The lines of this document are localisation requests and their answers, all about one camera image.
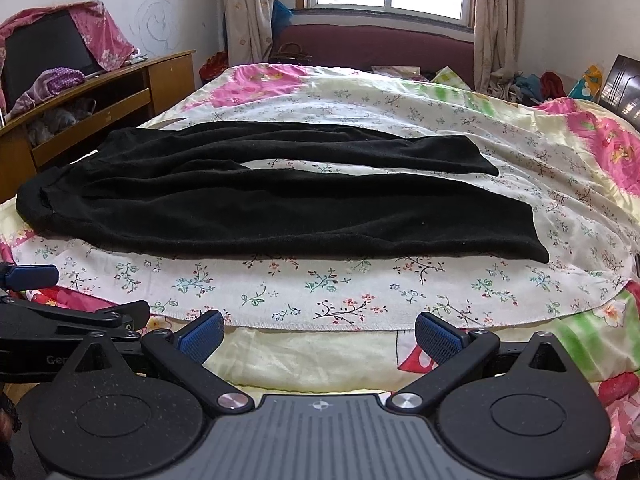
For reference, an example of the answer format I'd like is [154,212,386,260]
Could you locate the wooden desk cabinet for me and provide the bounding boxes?
[1,51,195,200]

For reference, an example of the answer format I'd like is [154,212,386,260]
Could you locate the blue cushion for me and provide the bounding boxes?
[271,0,293,41]

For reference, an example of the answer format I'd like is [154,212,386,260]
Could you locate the pink floral cloth cover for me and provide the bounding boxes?
[1,0,137,114]

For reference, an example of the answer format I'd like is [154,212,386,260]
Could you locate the right beige curtain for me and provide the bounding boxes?
[473,0,524,92]

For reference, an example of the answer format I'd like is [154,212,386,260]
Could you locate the clothes pile by wall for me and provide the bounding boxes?
[487,65,603,106]

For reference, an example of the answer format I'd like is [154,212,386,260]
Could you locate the grey clothes in shelf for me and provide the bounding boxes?
[27,98,96,148]

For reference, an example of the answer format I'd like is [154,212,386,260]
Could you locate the dark wooden board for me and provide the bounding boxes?
[599,54,640,130]

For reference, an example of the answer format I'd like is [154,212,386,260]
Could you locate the purple knitted garment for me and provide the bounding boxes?
[9,67,86,119]

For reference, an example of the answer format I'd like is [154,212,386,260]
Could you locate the dark handbag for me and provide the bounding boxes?
[268,42,312,66]

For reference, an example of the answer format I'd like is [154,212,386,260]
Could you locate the left beige curtain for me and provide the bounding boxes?
[222,0,274,66]

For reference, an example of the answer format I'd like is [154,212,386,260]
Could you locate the beige curtain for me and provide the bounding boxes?
[473,0,524,92]
[222,0,274,66]

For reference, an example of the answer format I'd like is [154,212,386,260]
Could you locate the black pants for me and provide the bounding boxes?
[16,122,549,263]

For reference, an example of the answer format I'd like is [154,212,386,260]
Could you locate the black television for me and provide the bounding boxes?
[1,10,102,112]

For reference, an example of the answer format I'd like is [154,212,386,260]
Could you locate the maroon headboard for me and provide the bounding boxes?
[271,24,474,86]

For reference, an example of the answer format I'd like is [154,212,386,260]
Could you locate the pink yellow floral quilt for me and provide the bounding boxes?
[1,64,639,479]

